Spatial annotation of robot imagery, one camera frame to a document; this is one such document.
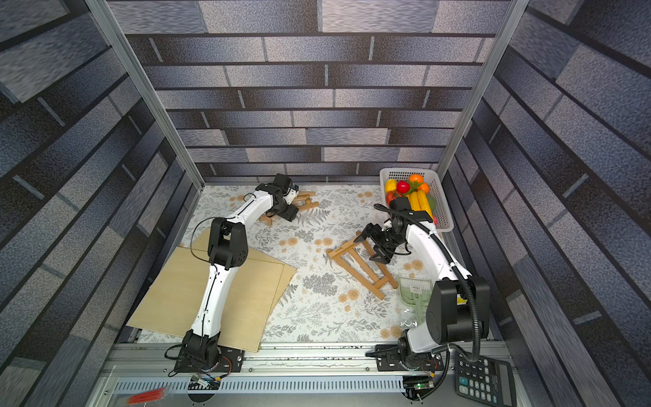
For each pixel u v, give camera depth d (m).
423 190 1.09
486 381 0.68
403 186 1.07
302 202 1.14
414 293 0.85
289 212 0.98
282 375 0.71
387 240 0.71
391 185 1.11
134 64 0.80
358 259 0.95
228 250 0.66
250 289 0.90
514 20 0.71
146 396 0.69
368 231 0.75
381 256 0.75
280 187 0.87
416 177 1.11
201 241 1.00
